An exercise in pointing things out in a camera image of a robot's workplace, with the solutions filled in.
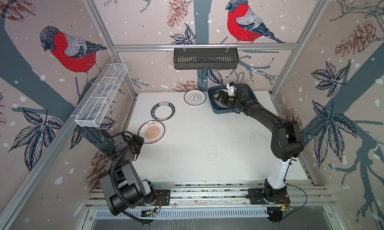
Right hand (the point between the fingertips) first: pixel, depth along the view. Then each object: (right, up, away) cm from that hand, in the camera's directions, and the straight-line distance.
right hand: (215, 99), depth 91 cm
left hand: (-45, -23, -3) cm, 50 cm away
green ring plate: (-37, -8, +20) cm, 43 cm away
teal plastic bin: (+8, -8, +19) cm, 22 cm away
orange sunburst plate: (-42, -22, +8) cm, 48 cm away
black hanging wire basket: (-5, +30, +13) cm, 33 cm away
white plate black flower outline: (-13, +3, +27) cm, 30 cm away
